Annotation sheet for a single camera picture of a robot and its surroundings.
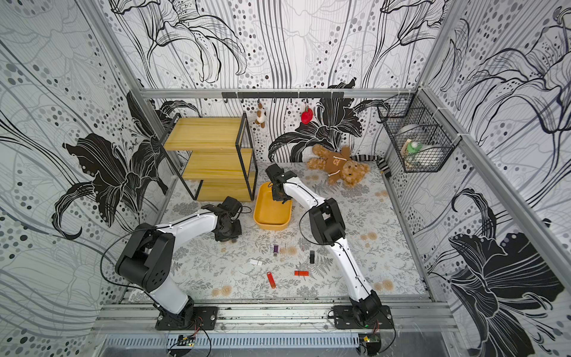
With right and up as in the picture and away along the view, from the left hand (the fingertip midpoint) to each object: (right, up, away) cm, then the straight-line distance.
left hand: (236, 238), depth 92 cm
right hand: (+20, +19, +15) cm, 31 cm away
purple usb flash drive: (+17, -3, -4) cm, 18 cm away
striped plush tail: (+72, +35, +27) cm, 84 cm away
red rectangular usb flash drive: (+27, -11, -10) cm, 31 cm away
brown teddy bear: (+46, +31, +16) cm, 58 cm away
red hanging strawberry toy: (+30, +52, +2) cm, 60 cm away
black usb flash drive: (+31, -6, -6) cm, 32 cm away
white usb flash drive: (+9, -8, -6) cm, 14 cm away
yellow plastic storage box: (+13, +9, +7) cm, 17 cm away
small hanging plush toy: (+10, +52, +1) cm, 53 cm away
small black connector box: (+50, -28, -22) cm, 61 cm away
